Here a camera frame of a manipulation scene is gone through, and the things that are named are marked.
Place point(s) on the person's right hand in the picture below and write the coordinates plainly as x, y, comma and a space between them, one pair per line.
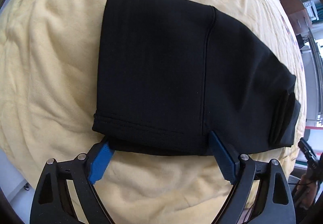
306, 190

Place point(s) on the glass desk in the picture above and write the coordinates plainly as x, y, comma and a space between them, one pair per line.
312, 62

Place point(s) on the white printer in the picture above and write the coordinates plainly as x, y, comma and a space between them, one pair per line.
311, 9

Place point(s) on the brown wooden dresser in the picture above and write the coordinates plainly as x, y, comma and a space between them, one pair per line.
297, 15

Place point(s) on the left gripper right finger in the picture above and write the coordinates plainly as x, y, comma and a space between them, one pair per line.
273, 202

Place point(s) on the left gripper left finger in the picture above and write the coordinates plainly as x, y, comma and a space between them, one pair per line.
52, 202

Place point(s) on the yellow dino print bedspread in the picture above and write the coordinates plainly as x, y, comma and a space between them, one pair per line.
49, 61

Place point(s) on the black pants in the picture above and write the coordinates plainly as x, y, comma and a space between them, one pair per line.
171, 72

